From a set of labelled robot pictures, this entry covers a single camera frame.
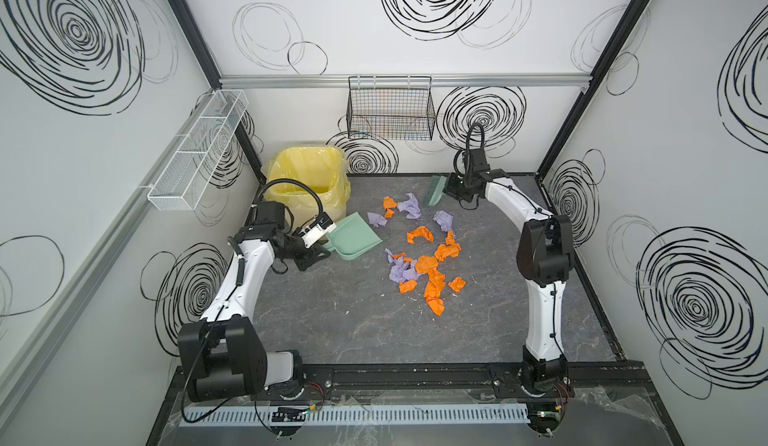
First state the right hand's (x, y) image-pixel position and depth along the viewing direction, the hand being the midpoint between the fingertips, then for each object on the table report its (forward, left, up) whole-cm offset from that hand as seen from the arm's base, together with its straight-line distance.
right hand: (443, 187), depth 100 cm
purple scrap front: (-26, +14, -11) cm, 31 cm away
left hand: (-25, +37, +2) cm, 44 cm away
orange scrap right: (-10, +7, -11) cm, 17 cm away
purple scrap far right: (-5, -1, -12) cm, 13 cm away
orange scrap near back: (+3, +18, -13) cm, 23 cm away
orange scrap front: (-30, +12, -11) cm, 35 cm away
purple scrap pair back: (+1, +10, -11) cm, 15 cm away
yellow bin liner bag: (+2, +40, +7) cm, 40 cm away
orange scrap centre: (-22, +6, -12) cm, 26 cm away
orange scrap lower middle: (-29, +4, -13) cm, 32 cm away
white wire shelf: (-19, +69, +21) cm, 74 cm away
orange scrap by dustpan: (-18, -2, -11) cm, 21 cm away
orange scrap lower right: (-30, -3, -12) cm, 32 cm away
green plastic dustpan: (-21, +28, +1) cm, 35 cm away
